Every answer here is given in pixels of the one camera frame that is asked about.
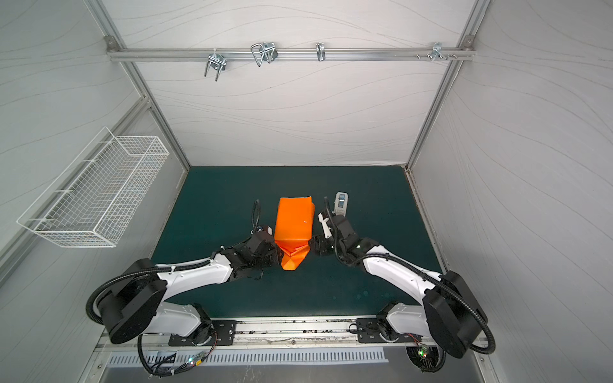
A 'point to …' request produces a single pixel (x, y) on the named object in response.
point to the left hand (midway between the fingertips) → (279, 255)
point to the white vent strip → (283, 356)
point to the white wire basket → (95, 199)
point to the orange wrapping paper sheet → (294, 227)
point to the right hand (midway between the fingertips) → (317, 239)
